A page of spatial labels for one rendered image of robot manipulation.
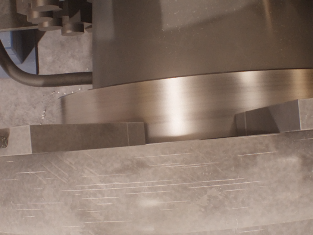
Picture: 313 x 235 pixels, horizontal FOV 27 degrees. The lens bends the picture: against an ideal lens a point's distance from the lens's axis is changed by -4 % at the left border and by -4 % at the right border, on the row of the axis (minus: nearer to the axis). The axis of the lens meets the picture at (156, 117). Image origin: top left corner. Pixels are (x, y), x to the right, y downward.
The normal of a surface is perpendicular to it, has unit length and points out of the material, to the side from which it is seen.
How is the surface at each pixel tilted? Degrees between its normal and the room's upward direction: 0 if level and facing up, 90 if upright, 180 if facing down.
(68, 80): 24
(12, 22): 0
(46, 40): 0
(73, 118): 63
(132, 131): 50
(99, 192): 28
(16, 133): 41
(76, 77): 17
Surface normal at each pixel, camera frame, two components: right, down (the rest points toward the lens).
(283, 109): -0.98, 0.07
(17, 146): -0.57, 0.01
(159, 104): -0.34, -0.01
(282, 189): 0.04, -0.04
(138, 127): 0.82, -0.10
